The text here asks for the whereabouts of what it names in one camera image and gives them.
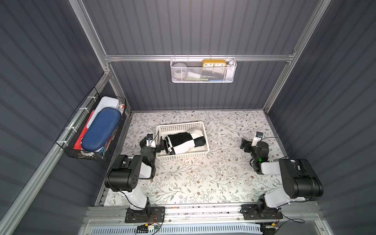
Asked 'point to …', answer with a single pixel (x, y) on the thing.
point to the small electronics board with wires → (144, 228)
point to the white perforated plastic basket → (200, 151)
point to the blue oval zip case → (101, 129)
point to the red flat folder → (78, 145)
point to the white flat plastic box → (105, 102)
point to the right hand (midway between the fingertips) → (254, 139)
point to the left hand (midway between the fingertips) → (154, 137)
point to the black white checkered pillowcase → (180, 143)
